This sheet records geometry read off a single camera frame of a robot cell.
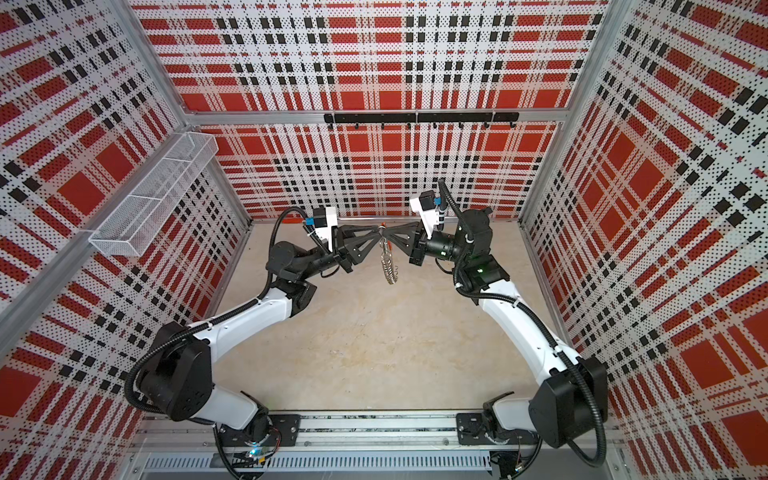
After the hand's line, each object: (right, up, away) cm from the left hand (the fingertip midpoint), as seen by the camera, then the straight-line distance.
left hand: (379, 235), depth 65 cm
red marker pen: (-43, +9, +63) cm, 77 cm away
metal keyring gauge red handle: (+2, -8, +3) cm, 9 cm away
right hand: (+1, 0, 0) cm, 1 cm away
